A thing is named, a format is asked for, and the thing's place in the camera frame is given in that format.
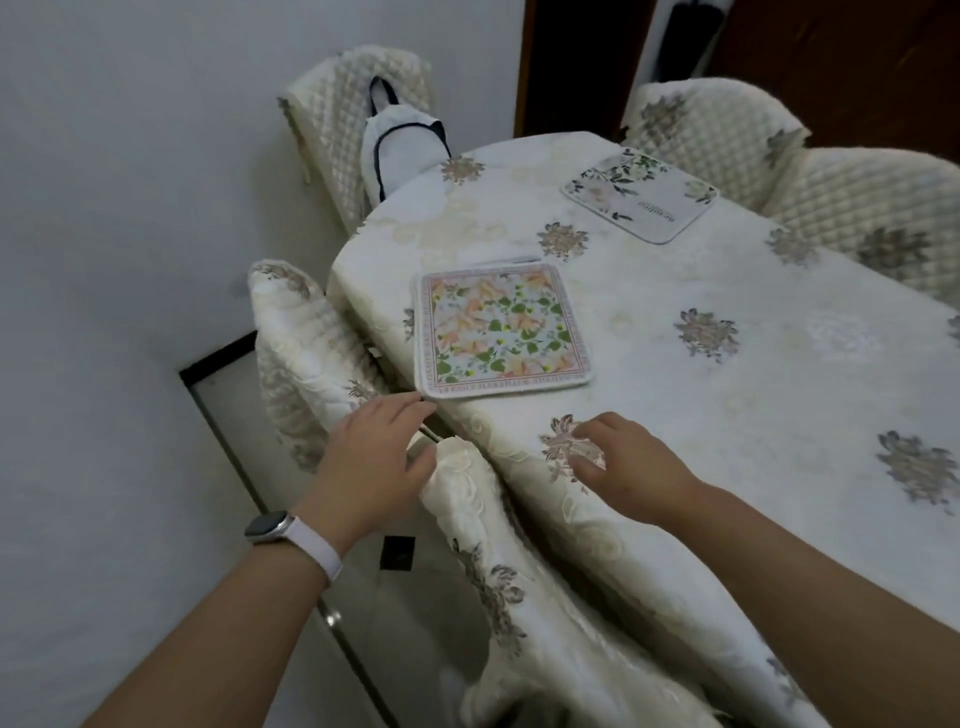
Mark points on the person's right hand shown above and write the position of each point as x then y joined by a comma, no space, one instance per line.
645,472

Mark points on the person's left hand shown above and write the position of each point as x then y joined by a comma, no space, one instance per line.
367,472

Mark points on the orange green floral placemat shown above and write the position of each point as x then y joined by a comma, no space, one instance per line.
495,330

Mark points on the white Beautiful floral placemat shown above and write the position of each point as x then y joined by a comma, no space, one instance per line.
652,199

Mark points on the person's right forearm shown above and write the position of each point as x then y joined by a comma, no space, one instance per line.
825,600

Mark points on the person's left forearm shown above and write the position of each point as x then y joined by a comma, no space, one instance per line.
210,652

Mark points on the dining table with floral cloth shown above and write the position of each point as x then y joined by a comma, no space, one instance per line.
637,360

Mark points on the smartwatch with white band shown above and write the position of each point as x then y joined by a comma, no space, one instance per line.
266,525

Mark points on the white backpack with dark trim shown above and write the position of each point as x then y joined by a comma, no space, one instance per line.
405,142

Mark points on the dark wooden door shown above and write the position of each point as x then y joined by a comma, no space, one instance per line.
585,60

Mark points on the black folded umbrella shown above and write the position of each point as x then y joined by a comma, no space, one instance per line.
690,37

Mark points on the wooden sideboard cabinet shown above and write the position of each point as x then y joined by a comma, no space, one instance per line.
840,67

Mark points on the brown door frame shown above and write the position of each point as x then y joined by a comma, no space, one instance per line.
525,75

